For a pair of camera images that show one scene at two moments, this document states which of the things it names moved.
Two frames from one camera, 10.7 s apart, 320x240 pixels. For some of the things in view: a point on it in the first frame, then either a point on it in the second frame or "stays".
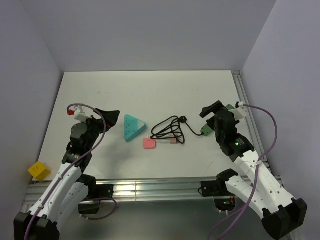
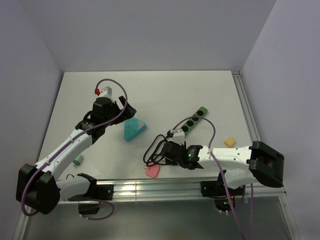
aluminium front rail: x=140 y=189 stays
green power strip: x=206 y=129 to x=193 y=121
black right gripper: x=207 y=110 to x=169 y=161
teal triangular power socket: x=132 y=127 stays
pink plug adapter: x=149 y=143 to x=152 y=170
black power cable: x=171 y=127 to x=148 y=163
